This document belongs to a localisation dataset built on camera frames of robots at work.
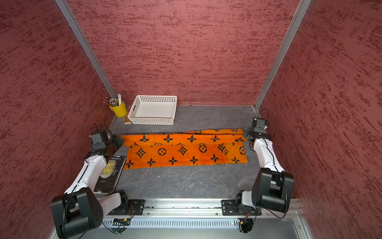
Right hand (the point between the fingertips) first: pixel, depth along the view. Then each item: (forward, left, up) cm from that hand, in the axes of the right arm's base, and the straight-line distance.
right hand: (249, 136), depth 88 cm
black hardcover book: (-19, +81, -6) cm, 84 cm away
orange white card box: (+22, +84, -9) cm, 88 cm away
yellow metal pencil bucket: (+29, +90, -5) cm, 95 cm away
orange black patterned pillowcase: (-1, +31, -10) cm, 32 cm away
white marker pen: (+31, +87, +5) cm, 93 cm away
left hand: (-2, +77, +1) cm, 77 cm away
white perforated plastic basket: (+34, +67, -11) cm, 76 cm away
